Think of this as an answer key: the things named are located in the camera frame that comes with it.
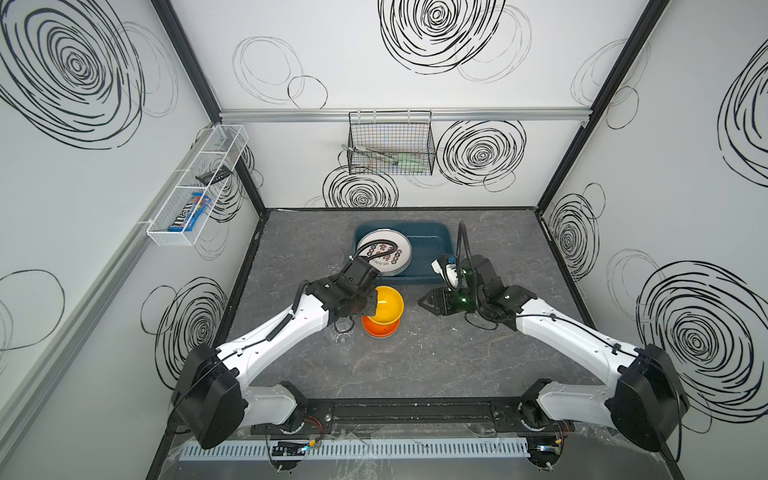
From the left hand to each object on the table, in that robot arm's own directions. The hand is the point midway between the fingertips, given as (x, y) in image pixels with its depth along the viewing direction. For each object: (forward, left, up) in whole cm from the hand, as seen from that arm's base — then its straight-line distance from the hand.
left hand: (372, 300), depth 81 cm
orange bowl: (-5, -2, -9) cm, 11 cm away
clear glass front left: (-6, +9, -12) cm, 16 cm away
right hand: (-2, -13, +3) cm, 13 cm away
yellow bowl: (0, -5, -3) cm, 6 cm away
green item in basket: (+34, -10, +21) cm, 41 cm away
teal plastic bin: (+30, -18, -10) cm, 36 cm away
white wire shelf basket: (+40, +49, +21) cm, 66 cm away
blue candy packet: (+11, +44, +22) cm, 51 cm away
